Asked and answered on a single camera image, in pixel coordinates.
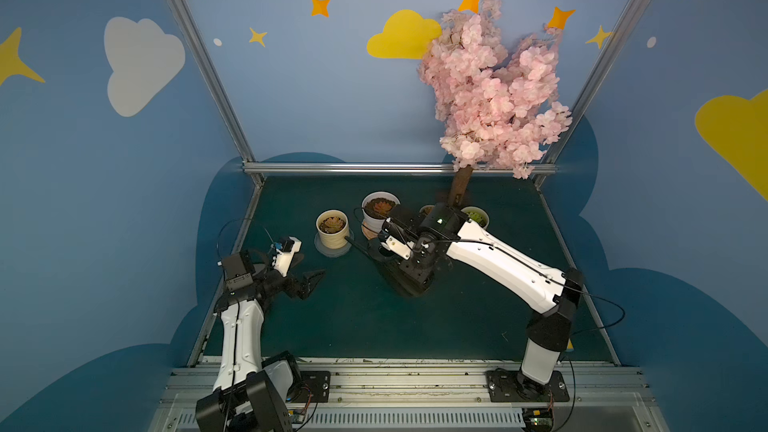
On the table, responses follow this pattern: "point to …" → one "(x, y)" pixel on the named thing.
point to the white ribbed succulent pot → (376, 207)
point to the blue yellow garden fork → (570, 347)
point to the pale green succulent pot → (478, 215)
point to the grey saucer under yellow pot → (332, 252)
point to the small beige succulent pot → (427, 209)
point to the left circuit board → (297, 415)
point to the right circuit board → (540, 419)
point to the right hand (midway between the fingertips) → (419, 264)
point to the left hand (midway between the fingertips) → (309, 262)
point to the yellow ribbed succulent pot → (332, 227)
